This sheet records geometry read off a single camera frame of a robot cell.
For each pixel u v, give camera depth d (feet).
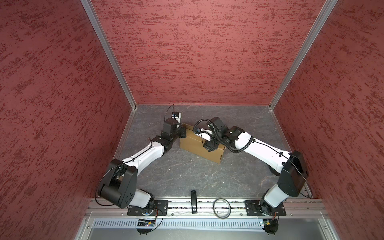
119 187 1.39
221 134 2.03
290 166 1.43
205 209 2.48
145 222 2.38
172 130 2.22
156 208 2.41
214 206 2.44
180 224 2.54
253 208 2.43
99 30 2.59
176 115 2.51
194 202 2.41
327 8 2.34
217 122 2.07
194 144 2.70
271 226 2.31
